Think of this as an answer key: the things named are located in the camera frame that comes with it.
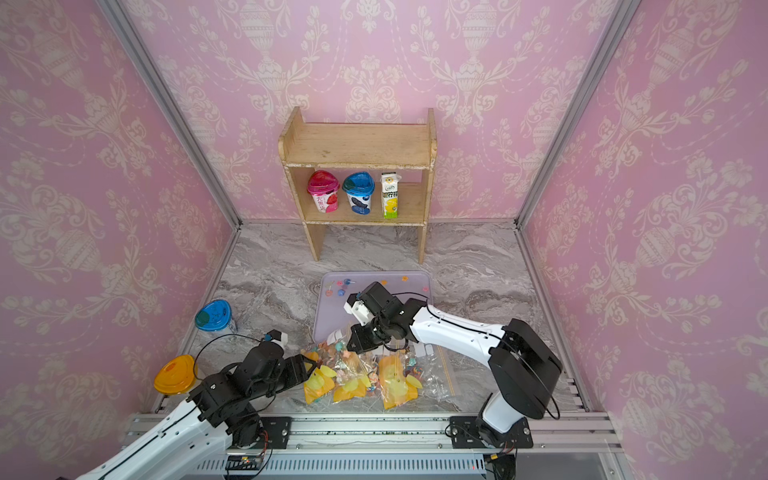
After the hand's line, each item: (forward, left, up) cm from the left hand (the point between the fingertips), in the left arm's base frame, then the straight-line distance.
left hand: (312, 371), depth 79 cm
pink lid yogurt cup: (+44, -1, +27) cm, 51 cm away
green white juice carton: (+41, -20, +27) cm, 53 cm away
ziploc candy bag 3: (-1, -25, -1) cm, 25 cm away
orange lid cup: (-3, +33, +4) cm, 33 cm away
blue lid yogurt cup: (+44, -11, +27) cm, 52 cm away
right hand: (+4, -10, +6) cm, 12 cm away
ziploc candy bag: (-3, -2, -1) cm, 4 cm away
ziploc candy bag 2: (-1, -12, +3) cm, 13 cm away
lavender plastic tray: (+29, -2, -3) cm, 29 cm away
